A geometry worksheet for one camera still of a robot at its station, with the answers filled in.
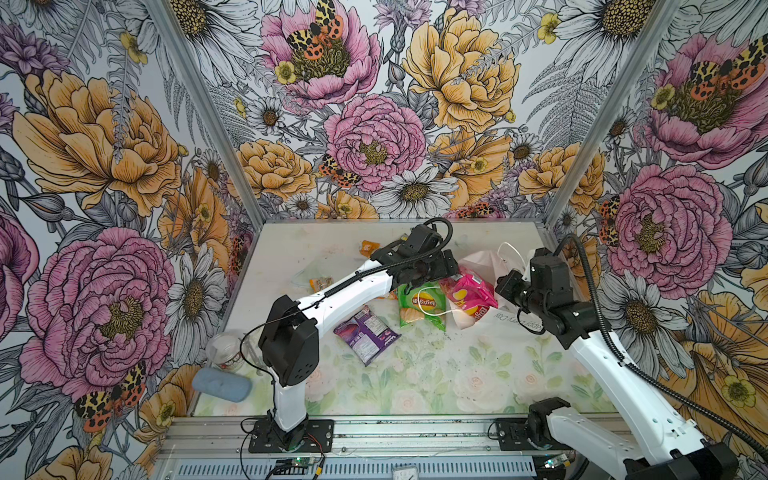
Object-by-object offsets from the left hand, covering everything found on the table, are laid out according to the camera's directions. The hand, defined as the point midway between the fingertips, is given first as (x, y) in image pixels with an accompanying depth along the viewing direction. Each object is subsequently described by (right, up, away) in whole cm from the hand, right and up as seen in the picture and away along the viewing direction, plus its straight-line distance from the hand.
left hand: (445, 278), depth 82 cm
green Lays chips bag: (-5, -9, +15) cm, 18 cm away
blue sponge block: (-59, -28, -2) cm, 65 cm away
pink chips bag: (+5, -2, -7) cm, 9 cm away
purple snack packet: (-22, -17, +6) cm, 28 cm away
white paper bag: (+15, +4, +4) cm, 15 cm away
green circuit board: (-35, -42, -11) cm, 56 cm away
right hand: (+12, -2, -4) cm, 13 cm away
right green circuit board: (+25, -42, -10) cm, 50 cm away
